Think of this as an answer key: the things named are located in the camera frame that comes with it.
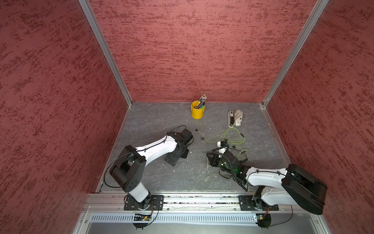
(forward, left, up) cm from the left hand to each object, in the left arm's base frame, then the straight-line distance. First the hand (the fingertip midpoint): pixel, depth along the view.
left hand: (179, 157), depth 86 cm
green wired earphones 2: (+3, -37, -5) cm, 38 cm away
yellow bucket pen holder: (+35, -11, 0) cm, 37 cm away
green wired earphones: (+18, -37, -4) cm, 41 cm away
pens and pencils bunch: (+38, -15, +10) cm, 42 cm away
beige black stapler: (+31, -37, -1) cm, 48 cm away
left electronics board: (-29, +17, -6) cm, 35 cm away
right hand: (-1, -16, +1) cm, 16 cm away
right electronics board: (-30, -44, -6) cm, 54 cm away
